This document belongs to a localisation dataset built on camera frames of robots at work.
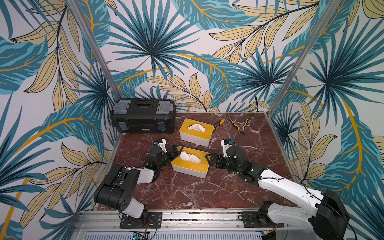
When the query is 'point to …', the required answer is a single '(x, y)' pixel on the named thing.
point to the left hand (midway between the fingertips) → (181, 150)
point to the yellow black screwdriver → (222, 121)
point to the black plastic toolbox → (144, 115)
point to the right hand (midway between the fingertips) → (211, 156)
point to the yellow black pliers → (238, 128)
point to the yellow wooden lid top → (207, 134)
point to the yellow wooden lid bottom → (203, 166)
